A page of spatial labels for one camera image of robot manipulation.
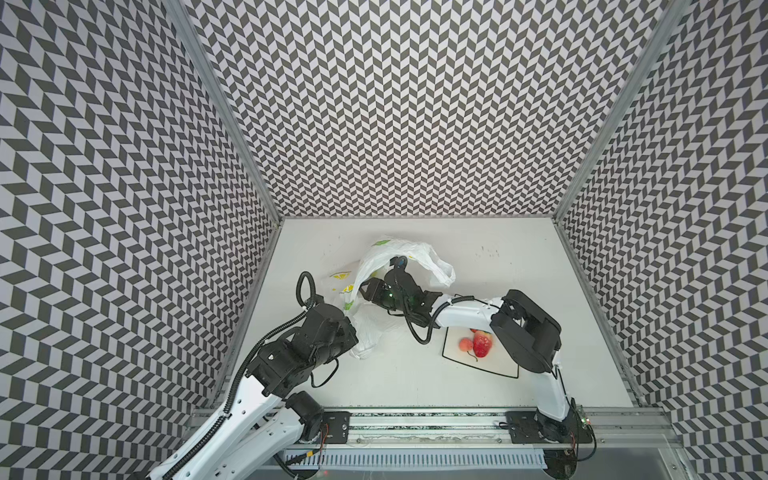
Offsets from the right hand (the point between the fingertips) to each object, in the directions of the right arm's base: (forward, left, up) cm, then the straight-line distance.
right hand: (361, 296), depth 88 cm
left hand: (-14, -1, +7) cm, 16 cm away
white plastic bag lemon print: (-10, -4, +1) cm, 11 cm away
